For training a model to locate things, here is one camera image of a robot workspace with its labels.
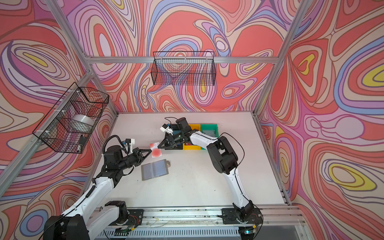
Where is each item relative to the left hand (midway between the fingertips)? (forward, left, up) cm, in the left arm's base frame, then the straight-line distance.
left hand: (152, 150), depth 80 cm
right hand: (+2, -4, -3) cm, 6 cm away
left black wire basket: (+6, +41, +13) cm, 43 cm away
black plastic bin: (+10, -13, +4) cm, 17 cm away
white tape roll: (+9, +32, +16) cm, 37 cm away
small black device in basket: (+1, +33, +9) cm, 34 cm away
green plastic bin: (+24, -37, -9) cm, 45 cm away
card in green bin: (+22, -34, -14) cm, 43 cm away
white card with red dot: (0, -2, -2) cm, 2 cm away
